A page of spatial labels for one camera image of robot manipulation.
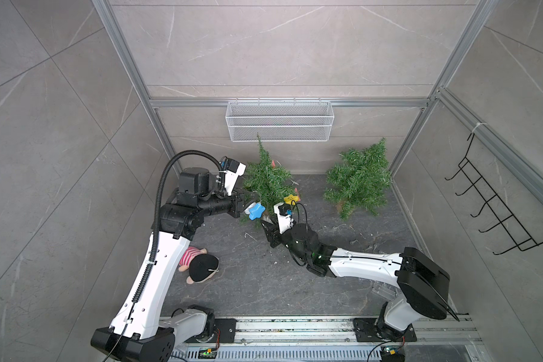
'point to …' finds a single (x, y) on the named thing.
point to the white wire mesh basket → (275, 121)
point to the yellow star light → (289, 199)
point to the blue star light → (256, 211)
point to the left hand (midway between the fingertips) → (258, 194)
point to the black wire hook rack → (506, 220)
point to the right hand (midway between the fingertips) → (267, 219)
